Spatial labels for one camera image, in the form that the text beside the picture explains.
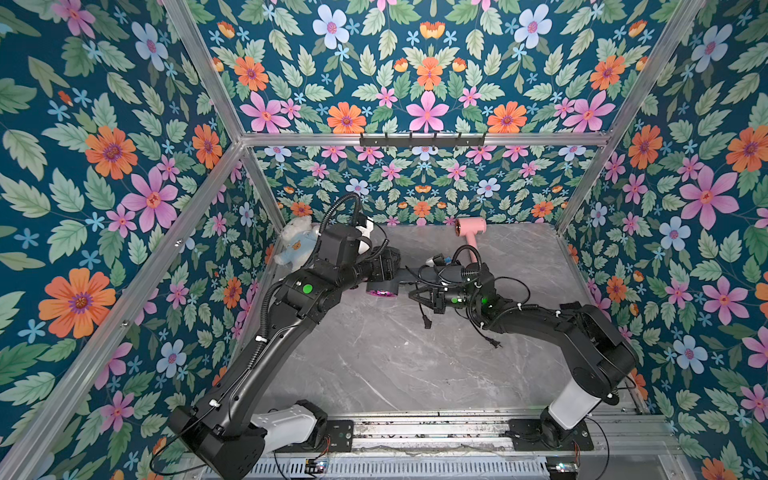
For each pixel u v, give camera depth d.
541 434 0.67
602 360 0.47
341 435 0.73
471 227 1.15
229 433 0.38
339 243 0.47
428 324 0.82
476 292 0.69
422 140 0.93
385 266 0.60
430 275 0.60
